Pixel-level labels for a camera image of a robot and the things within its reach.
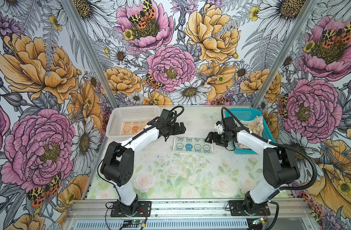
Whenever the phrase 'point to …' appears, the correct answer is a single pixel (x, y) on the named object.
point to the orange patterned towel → (131, 128)
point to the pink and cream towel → (254, 124)
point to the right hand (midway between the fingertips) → (211, 145)
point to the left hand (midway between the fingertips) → (178, 134)
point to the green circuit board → (137, 221)
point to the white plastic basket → (119, 114)
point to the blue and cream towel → (191, 145)
